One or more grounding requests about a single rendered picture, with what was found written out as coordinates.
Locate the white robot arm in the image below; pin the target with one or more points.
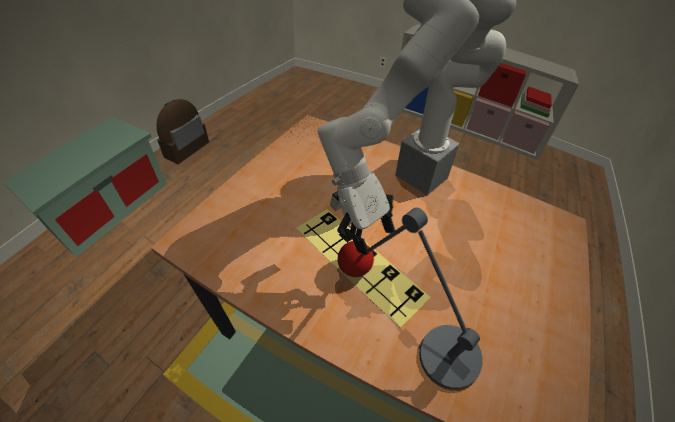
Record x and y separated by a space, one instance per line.
446 25

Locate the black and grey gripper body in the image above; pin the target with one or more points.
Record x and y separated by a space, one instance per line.
364 201

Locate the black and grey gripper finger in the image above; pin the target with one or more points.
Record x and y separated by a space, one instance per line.
358 241
386 219

